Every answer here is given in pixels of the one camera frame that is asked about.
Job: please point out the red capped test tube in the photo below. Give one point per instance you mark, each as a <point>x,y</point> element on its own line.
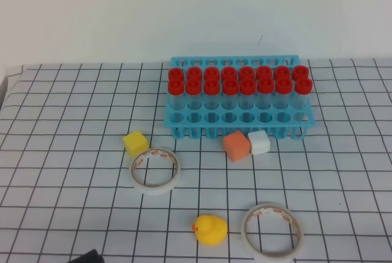
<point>303,88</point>

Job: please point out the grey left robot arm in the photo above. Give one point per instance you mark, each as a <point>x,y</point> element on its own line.
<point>90,257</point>

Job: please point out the blue test tube rack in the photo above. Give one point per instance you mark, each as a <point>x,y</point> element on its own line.
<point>213,123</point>

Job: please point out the front row tube two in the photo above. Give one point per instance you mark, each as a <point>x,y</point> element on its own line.
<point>194,93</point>

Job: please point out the row tube two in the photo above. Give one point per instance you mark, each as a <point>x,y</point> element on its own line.
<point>194,93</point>
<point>194,73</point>

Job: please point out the back row tube two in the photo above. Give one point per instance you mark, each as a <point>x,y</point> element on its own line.
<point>194,73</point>

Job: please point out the front row tube three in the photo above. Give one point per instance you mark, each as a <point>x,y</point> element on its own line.
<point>212,93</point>

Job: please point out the row tube three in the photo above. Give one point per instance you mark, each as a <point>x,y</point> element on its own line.
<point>212,73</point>
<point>212,93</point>

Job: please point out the front row tube one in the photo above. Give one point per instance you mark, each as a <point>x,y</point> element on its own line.
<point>176,94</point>

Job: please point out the row tube one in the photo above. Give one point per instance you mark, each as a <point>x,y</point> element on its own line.
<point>176,74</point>
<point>176,94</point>

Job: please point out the back row tube three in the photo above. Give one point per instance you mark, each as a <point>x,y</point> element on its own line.
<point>212,73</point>

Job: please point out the front row tube four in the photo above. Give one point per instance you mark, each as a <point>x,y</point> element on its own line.
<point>230,88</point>

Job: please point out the row tube four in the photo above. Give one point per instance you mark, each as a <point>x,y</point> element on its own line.
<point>229,73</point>
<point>230,88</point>

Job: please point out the back row tube one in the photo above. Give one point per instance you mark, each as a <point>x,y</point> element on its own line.
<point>176,74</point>

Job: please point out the back row tube four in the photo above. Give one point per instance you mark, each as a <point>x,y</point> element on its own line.
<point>229,73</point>

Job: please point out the front row tube five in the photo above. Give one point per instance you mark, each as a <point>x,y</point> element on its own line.
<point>247,88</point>

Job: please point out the row tube five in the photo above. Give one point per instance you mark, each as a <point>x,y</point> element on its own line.
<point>246,72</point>
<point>247,88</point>

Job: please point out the back row tube five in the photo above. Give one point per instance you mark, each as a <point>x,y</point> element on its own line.
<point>246,72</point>

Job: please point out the front row tube six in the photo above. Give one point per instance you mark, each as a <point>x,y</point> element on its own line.
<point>265,88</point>

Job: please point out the row tube six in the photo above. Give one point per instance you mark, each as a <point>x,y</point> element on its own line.
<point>263,72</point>
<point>265,88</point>

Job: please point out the back row tube six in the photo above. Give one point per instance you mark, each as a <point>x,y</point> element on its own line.
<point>263,72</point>

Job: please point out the front row tube seven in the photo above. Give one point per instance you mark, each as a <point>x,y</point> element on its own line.
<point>282,93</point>

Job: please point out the row tube seven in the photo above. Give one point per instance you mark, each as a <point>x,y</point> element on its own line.
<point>282,93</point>
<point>281,72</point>

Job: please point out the back row tube seven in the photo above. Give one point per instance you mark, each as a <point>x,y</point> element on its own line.
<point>281,72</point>

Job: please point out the back row tube eight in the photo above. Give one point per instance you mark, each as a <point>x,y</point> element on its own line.
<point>300,71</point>

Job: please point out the orange foam cube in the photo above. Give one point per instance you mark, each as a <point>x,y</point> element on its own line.
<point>236,145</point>

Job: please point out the white checkered table cloth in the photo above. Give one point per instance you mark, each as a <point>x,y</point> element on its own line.
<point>66,187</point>

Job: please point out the yellow foam cube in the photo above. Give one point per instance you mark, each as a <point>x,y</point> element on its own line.
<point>135,143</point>

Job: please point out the white foam cube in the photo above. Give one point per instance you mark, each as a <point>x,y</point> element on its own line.
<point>260,142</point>

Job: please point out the white tape roll left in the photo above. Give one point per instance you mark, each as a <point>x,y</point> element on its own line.
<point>155,171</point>

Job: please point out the white tape roll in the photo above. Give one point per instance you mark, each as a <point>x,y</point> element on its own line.
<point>155,171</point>
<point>272,233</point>

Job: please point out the yellow rubber duck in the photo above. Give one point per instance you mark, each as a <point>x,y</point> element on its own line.
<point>210,229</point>

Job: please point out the white tape roll right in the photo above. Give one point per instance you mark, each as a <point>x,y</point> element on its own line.
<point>272,233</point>

